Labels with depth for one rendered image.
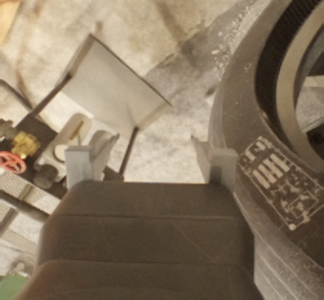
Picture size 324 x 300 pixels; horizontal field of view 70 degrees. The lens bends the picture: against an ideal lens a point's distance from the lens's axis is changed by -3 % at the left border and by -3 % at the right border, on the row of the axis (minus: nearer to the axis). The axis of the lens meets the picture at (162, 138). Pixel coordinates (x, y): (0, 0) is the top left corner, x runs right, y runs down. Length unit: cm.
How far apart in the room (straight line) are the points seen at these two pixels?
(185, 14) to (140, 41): 18
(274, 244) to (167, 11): 78
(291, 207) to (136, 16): 79
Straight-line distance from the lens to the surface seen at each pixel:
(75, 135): 75
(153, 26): 89
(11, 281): 318
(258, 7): 88
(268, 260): 20
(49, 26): 102
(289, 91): 40
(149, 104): 100
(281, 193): 21
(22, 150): 68
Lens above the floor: 85
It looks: 50 degrees down
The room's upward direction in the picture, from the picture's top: 169 degrees counter-clockwise
